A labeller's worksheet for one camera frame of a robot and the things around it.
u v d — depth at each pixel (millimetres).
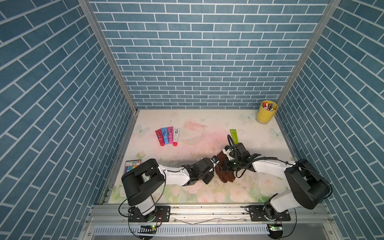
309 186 444
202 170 692
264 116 1083
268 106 1083
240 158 722
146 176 504
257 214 737
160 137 1020
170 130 1060
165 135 1023
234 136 1046
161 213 736
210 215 754
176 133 1048
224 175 838
